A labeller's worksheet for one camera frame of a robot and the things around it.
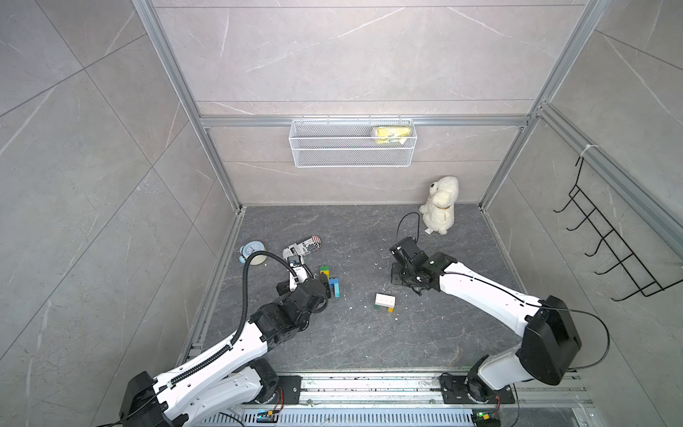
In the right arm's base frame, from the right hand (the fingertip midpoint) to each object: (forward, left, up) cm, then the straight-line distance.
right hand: (398, 275), depth 85 cm
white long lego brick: (-4, +4, -10) cm, 11 cm away
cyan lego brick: (-2, +20, -9) cm, 22 cm away
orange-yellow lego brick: (+6, +25, -8) cm, 27 cm away
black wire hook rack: (-14, -52, +21) cm, 58 cm away
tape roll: (+17, +54, -6) cm, 57 cm away
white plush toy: (+30, -21, -2) cm, 36 cm away
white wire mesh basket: (+47, +13, +19) cm, 53 cm away
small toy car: (+17, +34, -7) cm, 38 cm away
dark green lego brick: (+8, +25, -8) cm, 27 cm away
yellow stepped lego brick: (-8, +2, -10) cm, 13 cm away
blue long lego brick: (+3, +22, -8) cm, 23 cm away
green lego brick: (-6, +6, -11) cm, 14 cm away
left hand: (-3, +27, +7) cm, 28 cm away
